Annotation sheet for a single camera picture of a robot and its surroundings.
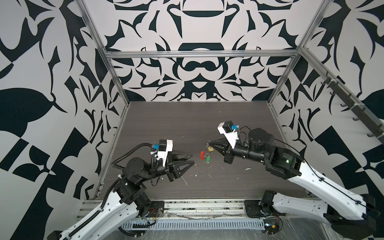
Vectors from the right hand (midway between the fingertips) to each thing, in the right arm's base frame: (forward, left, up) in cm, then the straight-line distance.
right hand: (211, 144), depth 58 cm
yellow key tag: (0, 0, -4) cm, 4 cm away
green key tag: (+1, 0, -16) cm, 16 cm away
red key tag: (-1, +3, -7) cm, 8 cm away
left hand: (-5, +7, 0) cm, 9 cm away
